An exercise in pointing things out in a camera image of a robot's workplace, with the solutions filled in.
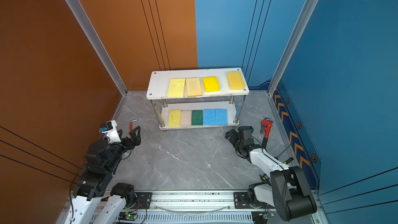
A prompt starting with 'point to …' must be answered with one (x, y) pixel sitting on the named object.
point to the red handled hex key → (131, 126)
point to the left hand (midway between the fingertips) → (132, 127)
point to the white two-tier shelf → (198, 98)
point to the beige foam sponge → (186, 118)
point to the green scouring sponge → (197, 117)
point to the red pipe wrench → (266, 125)
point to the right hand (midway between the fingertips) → (230, 137)
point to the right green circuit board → (269, 214)
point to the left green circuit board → (132, 216)
